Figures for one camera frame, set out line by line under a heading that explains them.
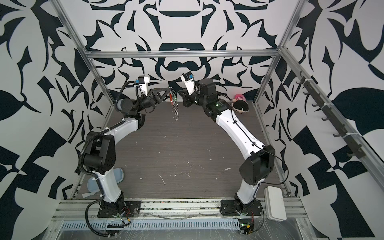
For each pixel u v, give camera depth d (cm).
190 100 66
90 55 92
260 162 44
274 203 72
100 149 51
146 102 70
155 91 69
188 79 62
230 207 74
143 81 66
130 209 73
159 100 71
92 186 79
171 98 69
